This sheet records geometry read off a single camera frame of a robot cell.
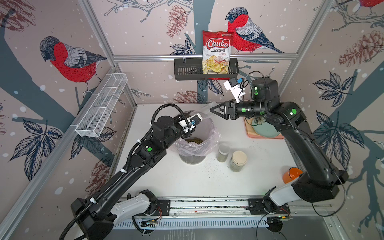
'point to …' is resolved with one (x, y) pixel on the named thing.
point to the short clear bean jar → (223, 150)
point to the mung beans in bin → (195, 140)
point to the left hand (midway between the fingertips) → (192, 111)
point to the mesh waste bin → (192, 160)
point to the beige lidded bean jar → (239, 158)
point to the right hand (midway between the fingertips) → (214, 108)
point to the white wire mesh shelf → (100, 106)
